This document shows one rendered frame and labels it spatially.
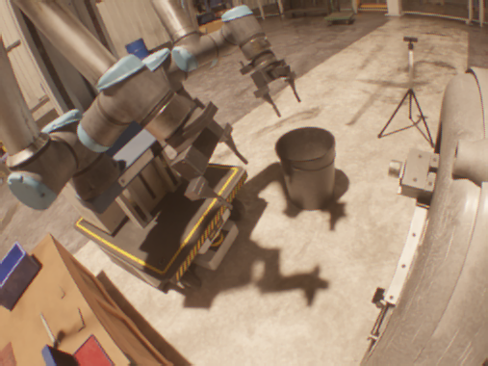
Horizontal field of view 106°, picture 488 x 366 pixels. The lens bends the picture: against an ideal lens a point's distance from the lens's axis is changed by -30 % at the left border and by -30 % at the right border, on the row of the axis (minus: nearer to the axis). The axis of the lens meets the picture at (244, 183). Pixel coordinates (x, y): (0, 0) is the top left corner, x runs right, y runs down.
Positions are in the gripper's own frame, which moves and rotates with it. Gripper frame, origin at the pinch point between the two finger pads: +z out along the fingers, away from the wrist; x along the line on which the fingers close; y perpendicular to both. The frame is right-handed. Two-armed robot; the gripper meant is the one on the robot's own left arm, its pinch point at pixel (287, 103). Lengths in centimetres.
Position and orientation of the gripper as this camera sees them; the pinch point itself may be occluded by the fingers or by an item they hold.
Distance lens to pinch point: 83.0
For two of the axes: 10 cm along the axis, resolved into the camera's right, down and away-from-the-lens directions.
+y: 6.2, -1.1, -7.7
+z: 4.9, 8.3, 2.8
